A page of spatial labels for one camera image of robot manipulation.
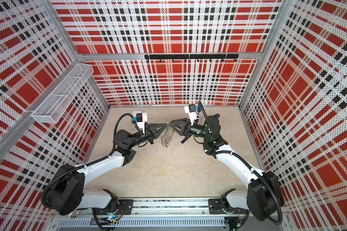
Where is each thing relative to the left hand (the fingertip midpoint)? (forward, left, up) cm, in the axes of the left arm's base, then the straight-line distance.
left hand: (167, 127), depth 67 cm
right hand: (0, -2, +2) cm, 2 cm away
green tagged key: (-1, -1, -2) cm, 2 cm away
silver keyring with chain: (-3, 0, -3) cm, 5 cm away
